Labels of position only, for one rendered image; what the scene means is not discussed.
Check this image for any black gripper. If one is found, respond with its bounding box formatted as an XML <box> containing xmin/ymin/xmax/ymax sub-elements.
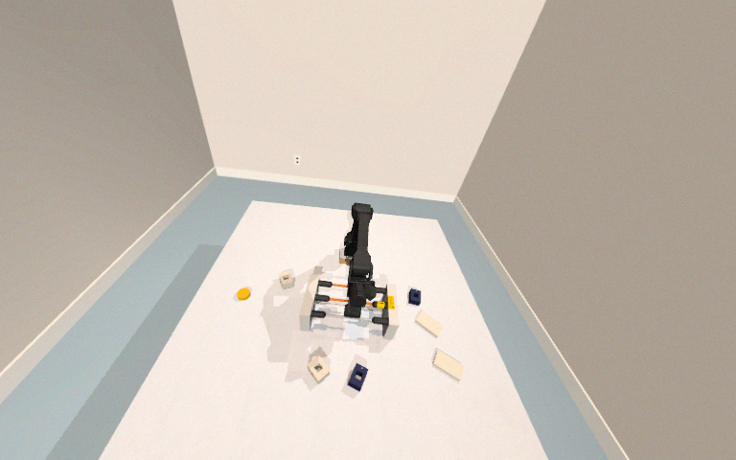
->
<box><xmin>344</xmin><ymin>283</ymin><xmax>361</xmax><ymax>318</ymax></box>

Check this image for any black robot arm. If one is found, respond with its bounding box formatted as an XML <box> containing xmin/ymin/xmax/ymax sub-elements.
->
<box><xmin>344</xmin><ymin>203</ymin><xmax>377</xmax><ymax>308</ymax></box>

